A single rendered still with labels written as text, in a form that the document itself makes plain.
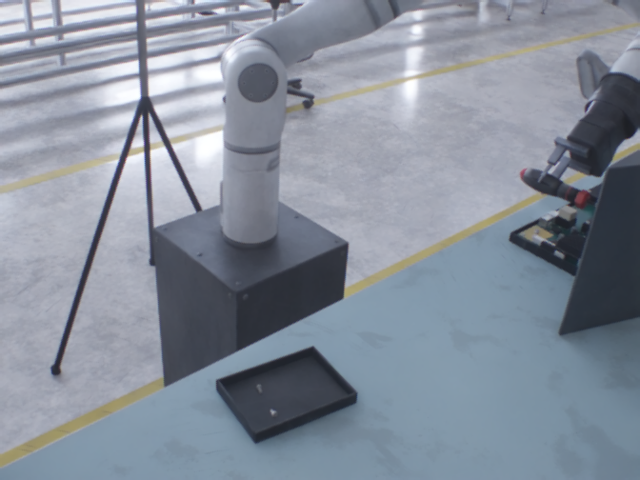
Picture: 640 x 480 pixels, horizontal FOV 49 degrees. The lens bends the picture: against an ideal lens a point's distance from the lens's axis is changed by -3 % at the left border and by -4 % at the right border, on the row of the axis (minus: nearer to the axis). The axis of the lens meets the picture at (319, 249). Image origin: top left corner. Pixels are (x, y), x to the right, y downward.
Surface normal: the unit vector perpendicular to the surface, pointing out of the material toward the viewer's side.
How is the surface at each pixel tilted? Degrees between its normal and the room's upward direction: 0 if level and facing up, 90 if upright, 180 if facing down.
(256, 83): 91
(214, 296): 90
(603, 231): 90
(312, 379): 0
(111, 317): 0
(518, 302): 0
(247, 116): 93
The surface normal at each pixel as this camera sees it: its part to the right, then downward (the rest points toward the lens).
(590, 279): 0.34, 0.51
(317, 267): 0.68, 0.42
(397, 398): 0.07, -0.85
